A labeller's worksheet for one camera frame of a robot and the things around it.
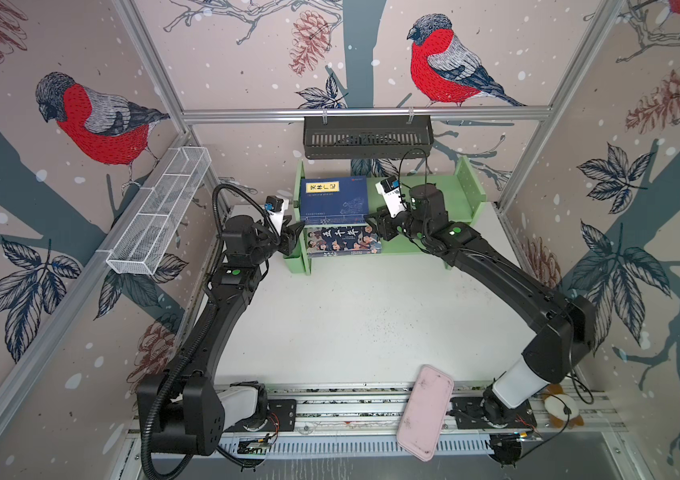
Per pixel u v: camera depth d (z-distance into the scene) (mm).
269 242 656
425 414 719
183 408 387
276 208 646
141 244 714
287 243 684
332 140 1065
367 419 734
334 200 796
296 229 719
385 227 681
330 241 908
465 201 857
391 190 658
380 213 684
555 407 721
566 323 422
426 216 587
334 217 778
